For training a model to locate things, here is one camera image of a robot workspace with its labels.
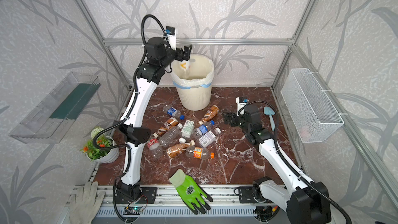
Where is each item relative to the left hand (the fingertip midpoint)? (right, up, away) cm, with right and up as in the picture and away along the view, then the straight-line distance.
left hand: (186, 36), depth 72 cm
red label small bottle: (-21, -54, +15) cm, 60 cm away
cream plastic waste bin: (+2, -29, +24) cm, 38 cm away
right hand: (+22, -34, +9) cm, 41 cm away
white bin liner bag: (+5, -12, +28) cm, 31 cm away
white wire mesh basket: (+53, -37, -10) cm, 65 cm away
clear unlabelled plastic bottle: (-11, -51, +17) cm, 55 cm away
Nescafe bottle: (+12, -39, +27) cm, 49 cm away
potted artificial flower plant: (-41, -57, +4) cm, 70 cm away
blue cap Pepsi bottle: (+7, -48, +19) cm, 52 cm away
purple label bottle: (+11, -52, +18) cm, 56 cm away
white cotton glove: (-47, -80, -3) cm, 93 cm away
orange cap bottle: (+6, -59, +11) cm, 60 cm away
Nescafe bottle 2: (-13, -44, +22) cm, 51 cm away
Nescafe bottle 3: (-8, -57, +12) cm, 59 cm away
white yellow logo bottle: (-3, -10, +16) cm, 19 cm away
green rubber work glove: (+1, -74, +2) cm, 74 cm away
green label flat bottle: (-2, -47, +22) cm, 52 cm away
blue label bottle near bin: (-13, -38, +30) cm, 50 cm away
